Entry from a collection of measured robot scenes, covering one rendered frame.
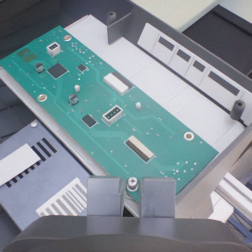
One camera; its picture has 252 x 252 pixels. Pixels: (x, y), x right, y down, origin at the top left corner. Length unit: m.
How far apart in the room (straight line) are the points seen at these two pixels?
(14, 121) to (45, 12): 0.11
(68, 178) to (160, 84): 0.09
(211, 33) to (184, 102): 0.31
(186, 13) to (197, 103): 0.30
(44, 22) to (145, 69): 0.12
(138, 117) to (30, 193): 0.08
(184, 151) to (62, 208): 0.08
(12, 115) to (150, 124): 0.12
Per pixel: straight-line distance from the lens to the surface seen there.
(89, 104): 0.22
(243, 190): 0.89
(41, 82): 0.24
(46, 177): 0.21
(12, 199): 0.21
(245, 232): 3.99
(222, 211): 0.72
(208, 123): 0.23
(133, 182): 0.18
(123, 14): 0.28
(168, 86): 0.24
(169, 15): 0.48
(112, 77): 0.23
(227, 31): 0.55
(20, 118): 0.28
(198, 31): 0.54
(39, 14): 0.32
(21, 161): 0.21
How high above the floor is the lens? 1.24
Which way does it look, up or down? 24 degrees down
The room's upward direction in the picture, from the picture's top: 131 degrees clockwise
